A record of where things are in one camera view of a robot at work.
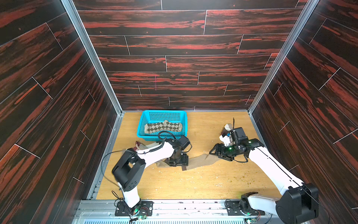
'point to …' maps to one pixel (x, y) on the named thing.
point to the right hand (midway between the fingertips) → (216, 153)
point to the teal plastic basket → (148, 116)
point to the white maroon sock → (139, 146)
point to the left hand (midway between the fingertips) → (184, 165)
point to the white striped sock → (225, 137)
